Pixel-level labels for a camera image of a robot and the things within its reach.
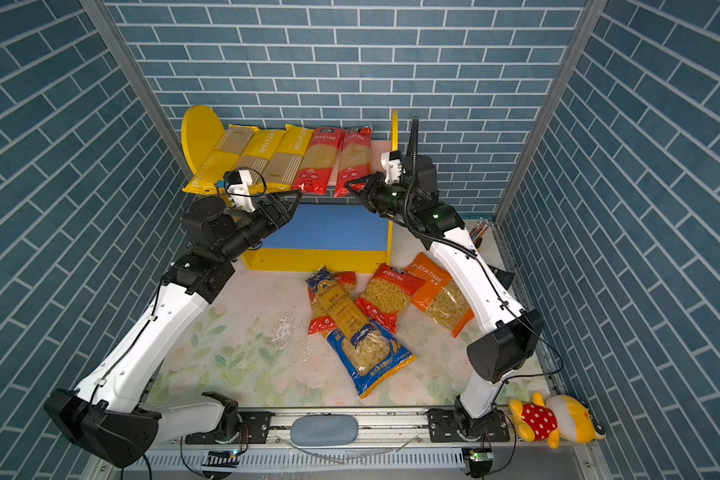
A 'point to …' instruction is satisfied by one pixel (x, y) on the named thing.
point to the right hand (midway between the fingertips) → (342, 182)
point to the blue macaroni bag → (370, 356)
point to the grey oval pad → (324, 430)
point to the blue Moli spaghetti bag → (344, 311)
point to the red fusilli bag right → (387, 291)
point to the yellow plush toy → (559, 417)
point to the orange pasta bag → (441, 297)
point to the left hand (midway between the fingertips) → (298, 198)
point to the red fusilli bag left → (319, 321)
